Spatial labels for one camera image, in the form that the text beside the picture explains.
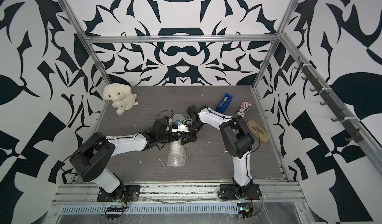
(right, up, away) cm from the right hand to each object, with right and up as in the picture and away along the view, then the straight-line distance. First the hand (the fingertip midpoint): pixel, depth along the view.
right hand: (182, 139), depth 87 cm
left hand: (-2, +3, +3) cm, 5 cm away
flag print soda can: (+40, +16, +16) cm, 46 cm away
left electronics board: (-32, -31, -14) cm, 47 cm away
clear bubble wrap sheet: (-3, -6, -4) cm, 7 cm away
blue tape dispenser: (+28, +20, +17) cm, 39 cm away
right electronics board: (+30, -29, -16) cm, 45 cm away
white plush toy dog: (-39, +26, +7) cm, 47 cm away
